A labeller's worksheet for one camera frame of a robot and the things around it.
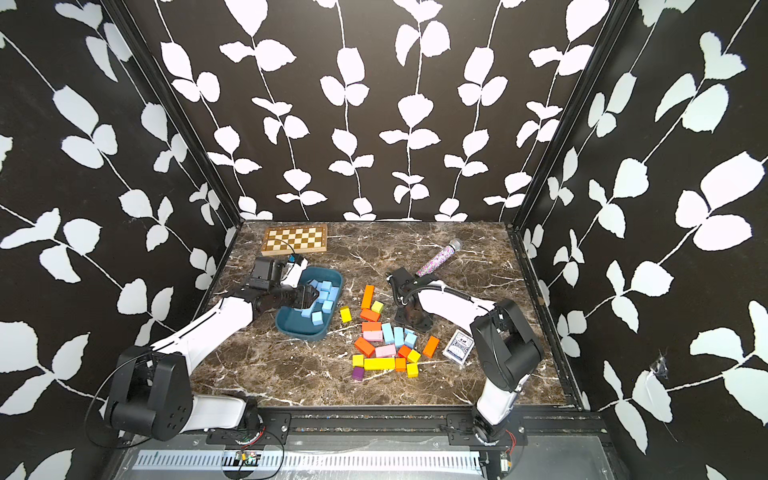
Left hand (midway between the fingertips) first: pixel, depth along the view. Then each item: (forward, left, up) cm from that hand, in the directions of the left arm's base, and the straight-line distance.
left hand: (312, 287), depth 89 cm
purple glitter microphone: (+21, -49, -8) cm, 54 cm away
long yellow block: (-21, -19, -10) cm, 30 cm away
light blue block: (+3, -3, -9) cm, 10 cm away
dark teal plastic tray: (-7, +7, -10) cm, 14 cm away
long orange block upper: (+2, -16, -10) cm, 19 cm away
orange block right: (-16, -36, -10) cm, 40 cm away
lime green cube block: (-2, -19, -10) cm, 22 cm away
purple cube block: (-23, -14, -11) cm, 29 cm away
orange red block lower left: (-16, -16, -9) cm, 24 cm away
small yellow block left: (-5, -9, -9) cm, 14 cm away
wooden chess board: (+27, +11, -8) cm, 30 cm away
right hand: (-9, -27, -7) cm, 30 cm away
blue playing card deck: (-17, -43, -9) cm, 47 cm away
